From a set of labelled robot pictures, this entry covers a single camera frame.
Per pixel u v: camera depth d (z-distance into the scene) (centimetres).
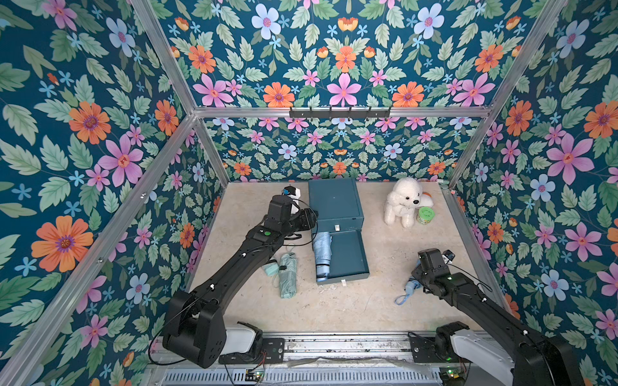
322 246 84
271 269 89
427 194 111
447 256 77
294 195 74
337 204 84
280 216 62
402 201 94
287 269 86
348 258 86
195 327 41
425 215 103
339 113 91
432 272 66
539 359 40
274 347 74
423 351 73
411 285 83
